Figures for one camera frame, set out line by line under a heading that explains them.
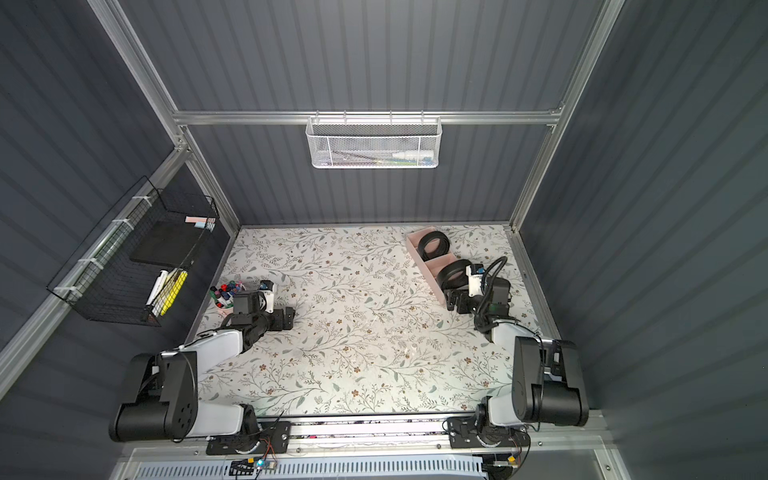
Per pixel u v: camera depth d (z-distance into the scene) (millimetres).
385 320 940
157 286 699
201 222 850
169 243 771
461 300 826
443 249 1053
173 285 705
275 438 732
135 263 733
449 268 893
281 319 846
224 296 847
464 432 738
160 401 430
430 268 998
